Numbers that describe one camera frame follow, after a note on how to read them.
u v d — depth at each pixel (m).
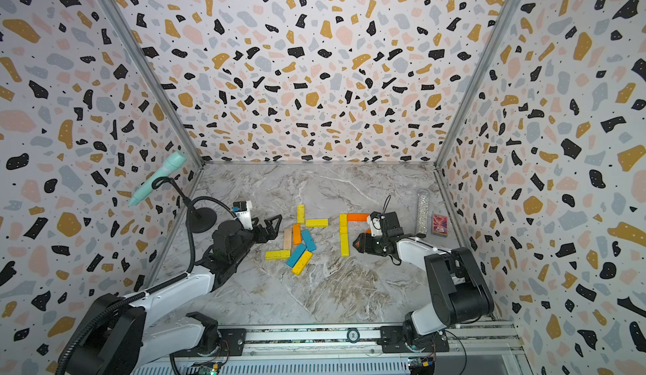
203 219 0.99
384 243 0.74
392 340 0.74
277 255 0.90
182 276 0.54
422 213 1.02
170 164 0.76
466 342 0.76
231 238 0.64
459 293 0.46
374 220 0.86
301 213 1.03
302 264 0.88
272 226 0.78
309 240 0.95
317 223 1.00
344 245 0.94
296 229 0.97
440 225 1.00
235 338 0.75
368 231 0.97
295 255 0.91
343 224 1.00
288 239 0.95
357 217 1.02
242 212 0.73
